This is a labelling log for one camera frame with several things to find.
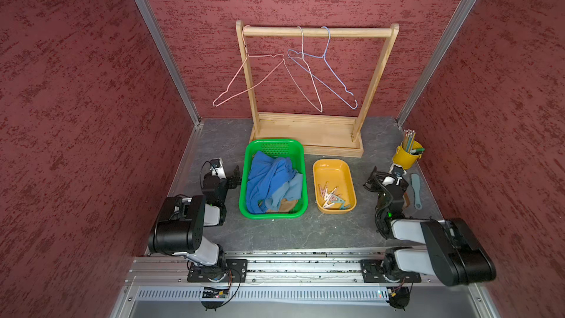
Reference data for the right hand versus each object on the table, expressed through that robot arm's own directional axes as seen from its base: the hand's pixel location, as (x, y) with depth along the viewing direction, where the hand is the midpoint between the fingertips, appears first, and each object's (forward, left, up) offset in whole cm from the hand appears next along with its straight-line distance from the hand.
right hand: (385, 173), depth 88 cm
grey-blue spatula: (0, -17, -10) cm, 19 cm away
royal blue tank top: (-3, +48, +5) cm, 49 cm away
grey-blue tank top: (-7, +39, +1) cm, 40 cm away
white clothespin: (-7, +24, -8) cm, 27 cm away
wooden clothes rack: (+27, +23, -7) cm, 36 cm away
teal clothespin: (-8, +19, -8) cm, 22 cm away
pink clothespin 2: (-7, +21, -7) cm, 23 cm away
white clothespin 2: (-10, +24, -9) cm, 27 cm away
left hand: (+5, +66, -2) cm, 67 cm away
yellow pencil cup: (+9, -14, -5) cm, 18 cm away
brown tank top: (-10, +41, -7) cm, 43 cm away
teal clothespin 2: (-11, +18, -8) cm, 22 cm away
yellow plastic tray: (+6, +17, -10) cm, 21 cm away
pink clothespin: (-4, +25, -8) cm, 27 cm away
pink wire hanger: (+15, +66, +26) cm, 73 cm away
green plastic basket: (+17, +38, -4) cm, 42 cm away
